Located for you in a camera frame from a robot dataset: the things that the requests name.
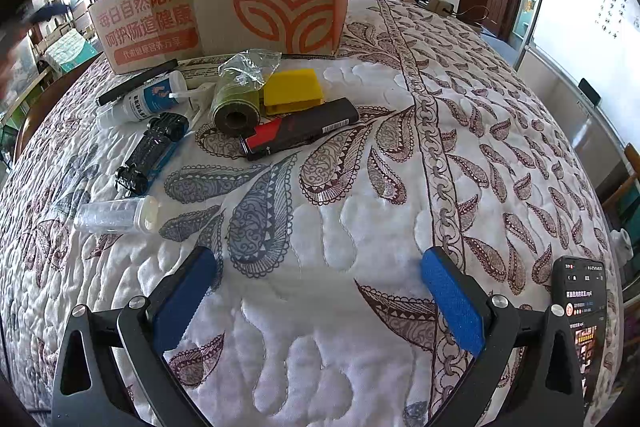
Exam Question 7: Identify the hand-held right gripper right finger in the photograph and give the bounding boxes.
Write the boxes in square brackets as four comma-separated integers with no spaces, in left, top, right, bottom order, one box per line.
[421,247,586,427]

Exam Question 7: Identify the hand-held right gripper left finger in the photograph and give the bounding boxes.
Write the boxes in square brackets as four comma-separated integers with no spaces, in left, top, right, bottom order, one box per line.
[51,246,218,427]

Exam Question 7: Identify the orange printed cardboard box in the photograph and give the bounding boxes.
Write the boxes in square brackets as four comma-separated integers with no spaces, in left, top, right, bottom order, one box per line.
[87,0,351,76]

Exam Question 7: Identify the teal and white carton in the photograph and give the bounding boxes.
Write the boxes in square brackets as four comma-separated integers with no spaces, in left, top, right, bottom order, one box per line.
[45,32,101,75]

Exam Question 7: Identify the paisley quilted bedspread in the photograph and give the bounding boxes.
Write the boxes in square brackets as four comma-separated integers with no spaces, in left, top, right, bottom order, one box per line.
[0,0,626,427]

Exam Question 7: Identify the clear bottle with white cap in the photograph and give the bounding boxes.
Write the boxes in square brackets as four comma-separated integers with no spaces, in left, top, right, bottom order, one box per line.
[74,196,161,234]

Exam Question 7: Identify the black smartphone with lit screen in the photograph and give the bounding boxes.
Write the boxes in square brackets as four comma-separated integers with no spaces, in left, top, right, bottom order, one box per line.
[551,256,607,408]

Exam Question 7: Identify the thin black pen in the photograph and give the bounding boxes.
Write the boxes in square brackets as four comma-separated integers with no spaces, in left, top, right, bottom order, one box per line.
[96,59,179,108]

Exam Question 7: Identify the brown wooden chair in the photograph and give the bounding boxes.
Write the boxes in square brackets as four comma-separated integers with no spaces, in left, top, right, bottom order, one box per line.
[12,57,101,162]

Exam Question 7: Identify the blue and black toy car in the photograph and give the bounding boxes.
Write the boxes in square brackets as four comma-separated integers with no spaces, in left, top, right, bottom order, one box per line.
[115,113,191,196]

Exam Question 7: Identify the white spray bottle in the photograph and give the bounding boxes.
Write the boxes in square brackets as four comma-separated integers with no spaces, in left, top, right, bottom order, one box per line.
[96,72,218,131]

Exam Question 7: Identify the plastic-wrapped green roll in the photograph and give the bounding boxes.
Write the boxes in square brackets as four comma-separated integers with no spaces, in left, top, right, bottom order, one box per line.
[209,49,282,138]

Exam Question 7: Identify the wooden chair with teal seat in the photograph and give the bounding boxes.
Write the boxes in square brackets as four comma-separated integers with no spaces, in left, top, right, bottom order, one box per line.
[602,144,640,228]

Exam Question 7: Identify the black and red lighter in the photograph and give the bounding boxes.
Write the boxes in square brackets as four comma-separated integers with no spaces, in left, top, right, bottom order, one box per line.
[239,98,360,162]

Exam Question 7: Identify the yellow plastic piece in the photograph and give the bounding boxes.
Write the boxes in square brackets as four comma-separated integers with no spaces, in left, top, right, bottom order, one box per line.
[263,68,325,116]

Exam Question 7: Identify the black whiteboard eraser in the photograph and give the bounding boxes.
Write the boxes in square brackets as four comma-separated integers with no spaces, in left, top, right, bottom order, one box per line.
[578,78,602,106]

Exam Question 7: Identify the whiteboard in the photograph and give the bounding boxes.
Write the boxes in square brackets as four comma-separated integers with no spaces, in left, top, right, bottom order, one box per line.
[515,0,640,158]

